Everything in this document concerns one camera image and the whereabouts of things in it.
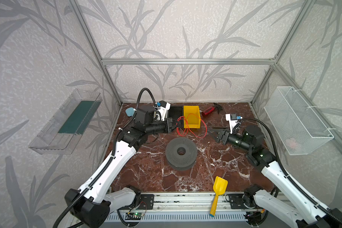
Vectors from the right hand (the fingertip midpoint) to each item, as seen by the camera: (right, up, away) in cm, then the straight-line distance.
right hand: (211, 125), depth 69 cm
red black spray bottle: (+10, +10, +43) cm, 45 cm away
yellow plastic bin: (-6, +2, +39) cm, 39 cm away
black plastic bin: (-19, +7, +43) cm, 47 cm away
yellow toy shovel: (+7, -35, +9) cm, 37 cm away
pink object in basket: (+44, -9, +5) cm, 45 cm away
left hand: (-14, +3, -3) cm, 15 cm away
